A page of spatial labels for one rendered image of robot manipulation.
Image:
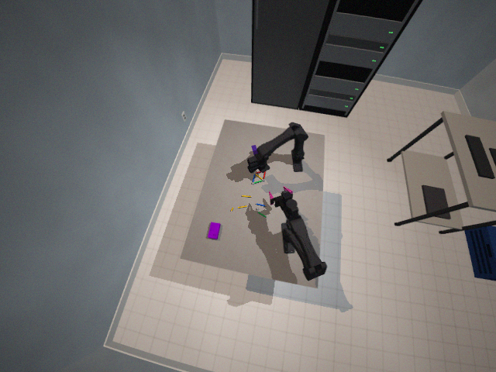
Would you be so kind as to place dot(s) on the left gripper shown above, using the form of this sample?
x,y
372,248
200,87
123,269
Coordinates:
x,y
275,200

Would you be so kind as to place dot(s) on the purple rectangular block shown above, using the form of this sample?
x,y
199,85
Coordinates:
x,y
214,230

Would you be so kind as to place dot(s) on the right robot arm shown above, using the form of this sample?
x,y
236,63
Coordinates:
x,y
266,149

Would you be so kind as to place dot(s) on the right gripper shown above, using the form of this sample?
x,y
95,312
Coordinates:
x,y
265,169

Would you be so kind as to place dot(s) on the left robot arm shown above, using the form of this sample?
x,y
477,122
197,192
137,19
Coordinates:
x,y
313,266

